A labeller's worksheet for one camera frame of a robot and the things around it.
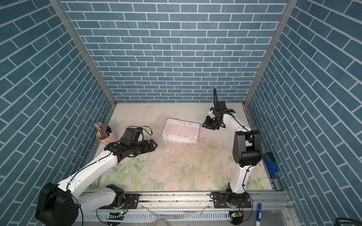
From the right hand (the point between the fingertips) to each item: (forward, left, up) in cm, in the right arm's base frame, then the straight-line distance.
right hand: (205, 126), depth 95 cm
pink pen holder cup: (-15, +61, 0) cm, 62 cm away
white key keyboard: (-6, +10, -6) cm, 13 cm away
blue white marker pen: (-47, -28, -8) cm, 55 cm away
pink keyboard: (-2, +17, -5) cm, 18 cm away
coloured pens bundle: (-13, +64, +5) cm, 66 cm away
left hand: (-20, +29, +3) cm, 35 cm away
